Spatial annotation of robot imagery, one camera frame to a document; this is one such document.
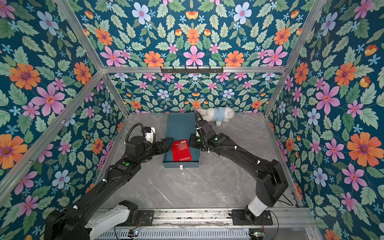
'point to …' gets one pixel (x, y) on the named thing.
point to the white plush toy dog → (218, 115)
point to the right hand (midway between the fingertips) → (191, 138)
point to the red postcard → (181, 150)
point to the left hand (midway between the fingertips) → (170, 140)
